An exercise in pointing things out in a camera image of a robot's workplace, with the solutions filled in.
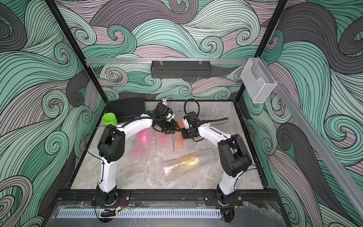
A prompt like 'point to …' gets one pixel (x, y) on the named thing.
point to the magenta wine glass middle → (163, 139)
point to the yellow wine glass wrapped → (191, 164)
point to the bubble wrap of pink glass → (142, 156)
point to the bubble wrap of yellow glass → (208, 162)
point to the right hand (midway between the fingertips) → (182, 135)
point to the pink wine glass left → (144, 138)
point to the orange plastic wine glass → (179, 142)
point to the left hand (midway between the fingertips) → (179, 129)
